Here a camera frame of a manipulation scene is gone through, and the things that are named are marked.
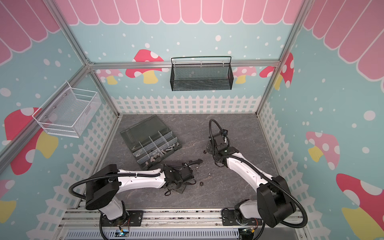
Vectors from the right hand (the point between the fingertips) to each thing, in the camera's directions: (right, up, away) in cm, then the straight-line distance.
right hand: (215, 146), depth 88 cm
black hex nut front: (-8, -21, -2) cm, 23 cm away
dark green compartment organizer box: (-42, +2, +13) cm, 44 cm away
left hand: (-21, -23, -4) cm, 31 cm away
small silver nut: (-3, -17, +1) cm, 17 cm away
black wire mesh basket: (-8, +42, +4) cm, 43 cm away
